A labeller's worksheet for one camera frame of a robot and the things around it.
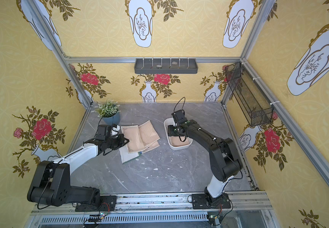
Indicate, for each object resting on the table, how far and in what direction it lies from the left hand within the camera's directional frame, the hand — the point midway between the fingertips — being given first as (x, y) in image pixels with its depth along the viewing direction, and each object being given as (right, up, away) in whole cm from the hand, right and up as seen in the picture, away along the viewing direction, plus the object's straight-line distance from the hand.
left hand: (131, 139), depth 90 cm
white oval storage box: (+23, +10, +16) cm, 30 cm away
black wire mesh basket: (+73, +22, -6) cm, 77 cm away
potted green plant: (-16, +19, +5) cm, 25 cm away
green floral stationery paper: (-4, -11, 0) cm, 11 cm away
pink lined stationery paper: (0, +3, +5) cm, 6 cm away
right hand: (+25, +5, +2) cm, 26 cm away
